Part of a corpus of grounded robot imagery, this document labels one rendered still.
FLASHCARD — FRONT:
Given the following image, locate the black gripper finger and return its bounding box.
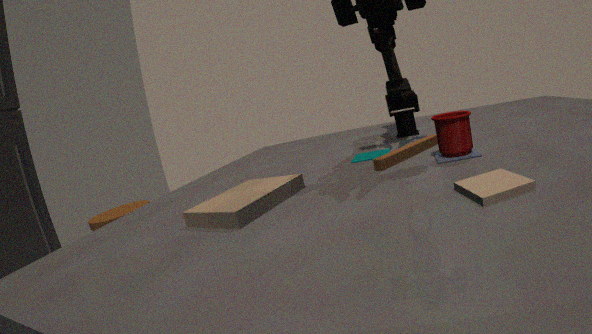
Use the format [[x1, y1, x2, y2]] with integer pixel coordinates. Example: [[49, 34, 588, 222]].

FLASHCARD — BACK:
[[356, 0, 376, 19], [384, 0, 404, 12]]

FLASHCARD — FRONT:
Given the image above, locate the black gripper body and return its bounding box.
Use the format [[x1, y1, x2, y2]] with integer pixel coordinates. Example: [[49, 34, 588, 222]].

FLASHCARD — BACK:
[[331, 0, 426, 27]]

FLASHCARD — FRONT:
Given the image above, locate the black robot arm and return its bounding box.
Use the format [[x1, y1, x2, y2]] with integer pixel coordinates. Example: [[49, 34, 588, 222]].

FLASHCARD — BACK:
[[366, 11, 420, 139]]

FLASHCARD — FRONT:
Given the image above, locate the tan flat rectangular block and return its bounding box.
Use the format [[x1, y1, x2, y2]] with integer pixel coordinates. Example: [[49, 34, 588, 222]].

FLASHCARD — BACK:
[[183, 174, 305, 229]]

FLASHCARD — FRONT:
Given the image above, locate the brown wooden bar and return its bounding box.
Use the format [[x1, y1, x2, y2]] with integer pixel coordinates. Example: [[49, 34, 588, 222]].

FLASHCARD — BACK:
[[373, 134, 438, 171]]

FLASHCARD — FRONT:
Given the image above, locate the tan flat square slab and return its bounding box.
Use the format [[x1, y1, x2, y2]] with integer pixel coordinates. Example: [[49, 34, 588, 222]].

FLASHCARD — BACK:
[[454, 169, 536, 207]]

